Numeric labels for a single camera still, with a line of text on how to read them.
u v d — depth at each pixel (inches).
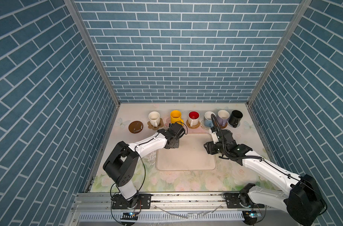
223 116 41.7
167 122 42.7
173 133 27.2
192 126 41.1
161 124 41.7
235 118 39.3
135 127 41.1
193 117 41.3
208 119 39.3
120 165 17.8
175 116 41.0
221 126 40.1
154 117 41.1
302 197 15.6
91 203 29.5
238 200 28.8
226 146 24.7
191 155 36.7
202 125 41.4
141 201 28.8
